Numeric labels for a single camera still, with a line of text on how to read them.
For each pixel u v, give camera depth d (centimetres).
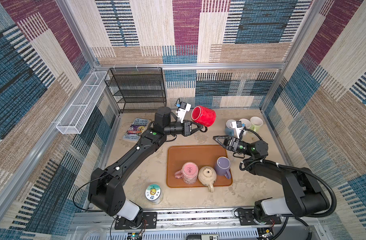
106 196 41
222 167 81
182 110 66
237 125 70
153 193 74
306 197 44
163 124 59
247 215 73
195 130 69
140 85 108
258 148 62
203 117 67
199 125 69
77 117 72
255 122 102
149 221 74
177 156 97
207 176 78
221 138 69
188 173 77
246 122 101
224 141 75
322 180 42
